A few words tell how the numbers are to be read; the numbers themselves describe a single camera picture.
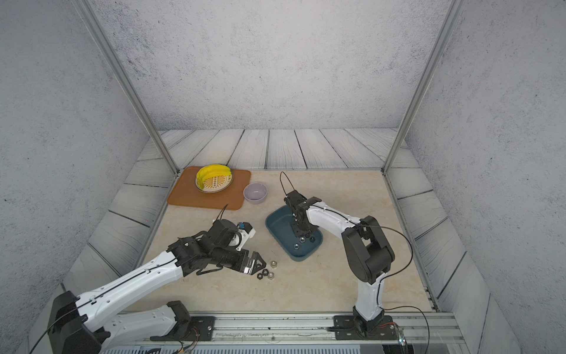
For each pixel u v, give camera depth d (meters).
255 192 1.08
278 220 0.99
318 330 0.74
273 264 0.87
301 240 0.94
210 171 1.14
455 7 0.70
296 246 0.91
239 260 0.65
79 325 0.39
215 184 1.14
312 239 0.94
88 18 0.71
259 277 0.85
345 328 0.69
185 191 1.12
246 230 0.69
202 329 0.73
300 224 0.68
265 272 0.85
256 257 0.66
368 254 0.49
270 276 0.85
